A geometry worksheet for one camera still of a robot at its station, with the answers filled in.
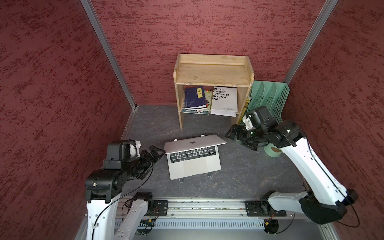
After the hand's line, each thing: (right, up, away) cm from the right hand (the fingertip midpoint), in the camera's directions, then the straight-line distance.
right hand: (232, 143), depth 66 cm
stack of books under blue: (-13, +16, +23) cm, 31 cm away
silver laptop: (-18, -11, +19) cm, 28 cm away
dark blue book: (-17, +24, +27) cm, 40 cm away
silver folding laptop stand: (-9, -21, +19) cm, 30 cm away
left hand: (-32, -7, -5) cm, 33 cm away
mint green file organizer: (+36, +27, +34) cm, 56 cm away
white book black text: (+1, +22, +24) cm, 32 cm away
